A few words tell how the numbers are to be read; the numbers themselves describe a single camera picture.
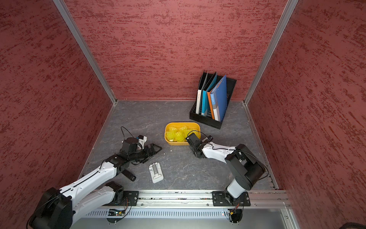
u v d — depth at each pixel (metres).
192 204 0.74
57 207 0.39
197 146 0.72
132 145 0.66
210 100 0.88
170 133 0.92
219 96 0.91
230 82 1.02
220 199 0.74
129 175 0.81
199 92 0.87
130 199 0.75
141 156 0.72
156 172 0.81
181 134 0.92
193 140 0.73
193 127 1.00
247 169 0.46
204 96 0.88
